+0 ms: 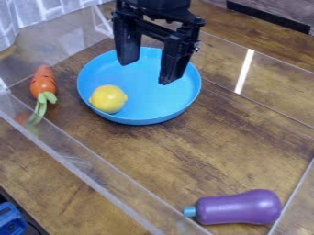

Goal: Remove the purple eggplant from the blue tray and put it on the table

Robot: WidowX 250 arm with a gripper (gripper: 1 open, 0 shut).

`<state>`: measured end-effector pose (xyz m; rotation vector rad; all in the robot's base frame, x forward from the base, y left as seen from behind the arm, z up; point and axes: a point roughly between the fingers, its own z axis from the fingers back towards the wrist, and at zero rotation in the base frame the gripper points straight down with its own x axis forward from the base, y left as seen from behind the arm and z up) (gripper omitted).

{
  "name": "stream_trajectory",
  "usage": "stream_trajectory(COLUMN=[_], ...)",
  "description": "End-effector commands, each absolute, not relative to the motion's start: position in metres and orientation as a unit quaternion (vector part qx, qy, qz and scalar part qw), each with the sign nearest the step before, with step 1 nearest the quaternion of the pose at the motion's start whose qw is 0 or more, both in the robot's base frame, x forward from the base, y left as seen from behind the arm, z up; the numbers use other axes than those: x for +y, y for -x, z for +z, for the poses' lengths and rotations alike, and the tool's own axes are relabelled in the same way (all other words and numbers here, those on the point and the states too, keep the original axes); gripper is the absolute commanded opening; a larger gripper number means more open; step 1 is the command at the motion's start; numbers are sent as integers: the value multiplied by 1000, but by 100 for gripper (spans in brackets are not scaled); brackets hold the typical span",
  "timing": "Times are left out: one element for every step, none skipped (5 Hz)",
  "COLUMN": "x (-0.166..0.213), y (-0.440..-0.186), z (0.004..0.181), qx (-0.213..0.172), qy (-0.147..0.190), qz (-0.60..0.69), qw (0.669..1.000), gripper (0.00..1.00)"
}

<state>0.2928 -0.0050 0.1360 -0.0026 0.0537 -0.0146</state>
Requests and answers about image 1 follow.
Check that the purple toy eggplant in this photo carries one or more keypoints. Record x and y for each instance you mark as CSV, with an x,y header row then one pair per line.
x,y
254,207

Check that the blue round plastic tray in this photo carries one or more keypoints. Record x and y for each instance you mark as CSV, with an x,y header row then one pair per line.
x,y
152,102

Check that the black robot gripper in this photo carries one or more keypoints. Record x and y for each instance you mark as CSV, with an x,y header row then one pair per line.
x,y
163,20

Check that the yellow toy lemon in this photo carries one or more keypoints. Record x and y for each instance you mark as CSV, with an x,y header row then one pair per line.
x,y
108,98

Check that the orange toy carrot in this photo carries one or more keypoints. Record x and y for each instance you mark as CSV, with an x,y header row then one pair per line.
x,y
42,91

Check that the blue device at corner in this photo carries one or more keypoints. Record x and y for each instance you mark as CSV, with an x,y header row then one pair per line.
x,y
12,223

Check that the white lace curtain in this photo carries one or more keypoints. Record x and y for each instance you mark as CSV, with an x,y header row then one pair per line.
x,y
22,13

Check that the clear acrylic barrier wall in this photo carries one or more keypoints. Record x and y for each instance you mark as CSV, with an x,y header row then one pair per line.
x,y
93,178

